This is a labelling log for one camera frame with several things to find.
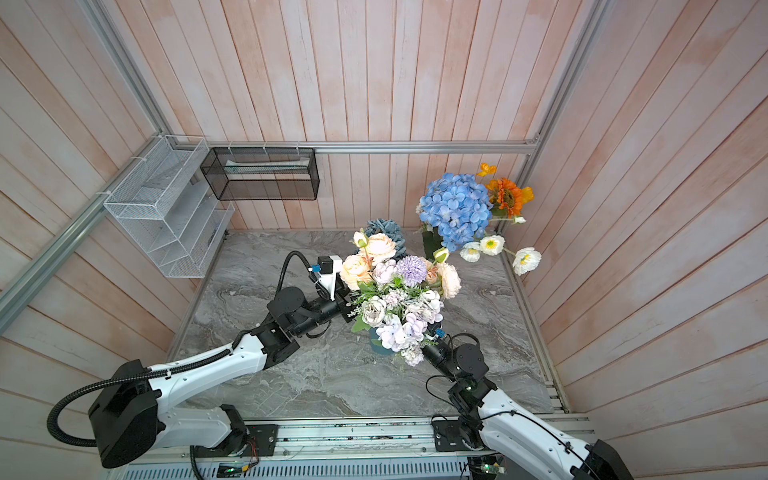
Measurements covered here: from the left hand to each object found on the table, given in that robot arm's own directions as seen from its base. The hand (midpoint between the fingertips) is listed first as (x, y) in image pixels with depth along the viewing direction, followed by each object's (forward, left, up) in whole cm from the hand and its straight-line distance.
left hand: (373, 288), depth 68 cm
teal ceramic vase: (-16, -2, +3) cm, 16 cm away
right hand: (-4, -5, -4) cm, 7 cm away
